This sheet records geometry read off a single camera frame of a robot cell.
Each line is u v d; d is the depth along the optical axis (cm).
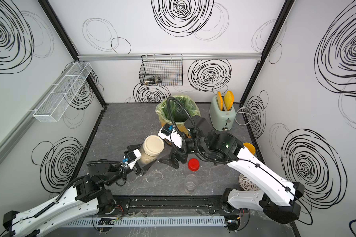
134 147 60
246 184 80
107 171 48
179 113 96
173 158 48
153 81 87
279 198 37
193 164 91
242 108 119
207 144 43
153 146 58
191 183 81
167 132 46
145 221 71
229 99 95
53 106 72
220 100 94
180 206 75
